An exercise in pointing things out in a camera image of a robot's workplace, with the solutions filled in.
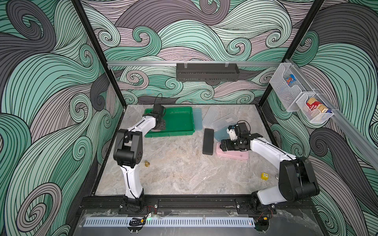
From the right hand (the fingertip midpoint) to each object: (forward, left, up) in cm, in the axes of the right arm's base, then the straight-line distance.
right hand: (229, 146), depth 90 cm
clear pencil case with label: (+22, -2, -4) cm, 23 cm away
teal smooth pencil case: (+11, +2, -4) cm, 12 cm away
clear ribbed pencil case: (+31, +6, -5) cm, 32 cm away
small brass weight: (-10, +51, -2) cm, 52 cm away
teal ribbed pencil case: (+30, +18, -5) cm, 35 cm away
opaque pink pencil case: (-4, -4, -3) cm, 7 cm away
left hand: (+16, +48, +3) cm, 50 cm away
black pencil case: (+6, +12, -5) cm, 15 cm away
